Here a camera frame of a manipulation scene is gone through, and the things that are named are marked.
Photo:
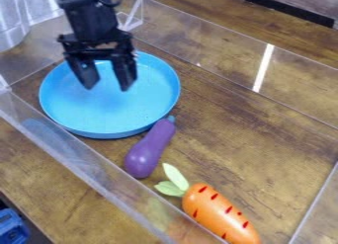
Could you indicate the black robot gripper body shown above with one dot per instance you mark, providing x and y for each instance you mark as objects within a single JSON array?
[{"x": 97, "y": 39}]

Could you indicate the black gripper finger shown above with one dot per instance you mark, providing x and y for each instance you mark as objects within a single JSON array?
[
  {"x": 85, "y": 70},
  {"x": 125, "y": 67}
]

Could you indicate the purple toy eggplant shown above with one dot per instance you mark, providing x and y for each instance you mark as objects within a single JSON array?
[{"x": 144, "y": 157}]

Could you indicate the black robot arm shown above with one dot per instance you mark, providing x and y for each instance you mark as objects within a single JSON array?
[{"x": 97, "y": 40}]

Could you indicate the blue round tray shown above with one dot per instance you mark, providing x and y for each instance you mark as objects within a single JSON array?
[{"x": 106, "y": 112}]

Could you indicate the white curtain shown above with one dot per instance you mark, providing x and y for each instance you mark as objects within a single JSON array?
[{"x": 19, "y": 14}]

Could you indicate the dark wooden furniture edge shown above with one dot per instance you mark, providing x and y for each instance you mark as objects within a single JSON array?
[{"x": 317, "y": 11}]

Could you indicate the orange toy carrot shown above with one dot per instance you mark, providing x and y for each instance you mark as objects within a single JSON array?
[{"x": 209, "y": 208}]

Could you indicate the blue plastic object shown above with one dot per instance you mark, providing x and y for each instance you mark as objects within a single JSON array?
[{"x": 14, "y": 229}]

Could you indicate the clear acrylic enclosure wall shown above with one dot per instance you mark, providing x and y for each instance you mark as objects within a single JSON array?
[{"x": 257, "y": 130}]

